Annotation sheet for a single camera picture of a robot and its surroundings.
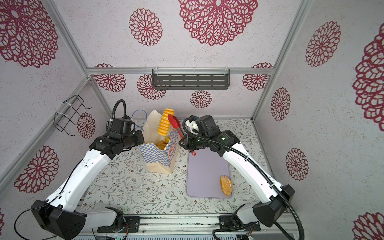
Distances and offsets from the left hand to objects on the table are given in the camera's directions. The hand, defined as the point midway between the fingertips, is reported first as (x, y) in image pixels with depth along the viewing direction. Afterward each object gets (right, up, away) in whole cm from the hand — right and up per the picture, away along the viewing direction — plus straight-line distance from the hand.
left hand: (142, 139), depth 78 cm
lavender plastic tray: (+34, -20, +14) cm, 42 cm away
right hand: (+20, 0, -10) cm, 23 cm away
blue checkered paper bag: (+6, -13, +7) cm, 16 cm away
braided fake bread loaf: (+12, +8, -3) cm, 15 cm away
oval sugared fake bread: (+45, -25, +4) cm, 52 cm away
